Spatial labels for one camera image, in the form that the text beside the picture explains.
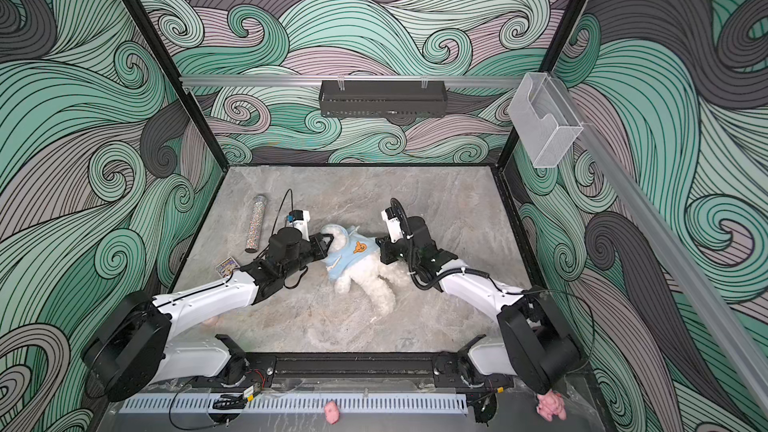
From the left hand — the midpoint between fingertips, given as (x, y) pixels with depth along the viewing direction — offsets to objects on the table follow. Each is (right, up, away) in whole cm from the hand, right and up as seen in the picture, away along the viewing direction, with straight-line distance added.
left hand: (334, 233), depth 84 cm
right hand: (+13, -2, +1) cm, 13 cm away
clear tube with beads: (-29, +4, +17) cm, 34 cm away
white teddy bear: (+12, -13, -3) cm, 18 cm away
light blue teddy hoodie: (+5, -3, -2) cm, 6 cm away
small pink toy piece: (+2, -38, -18) cm, 42 cm away
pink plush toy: (+52, -36, -18) cm, 66 cm away
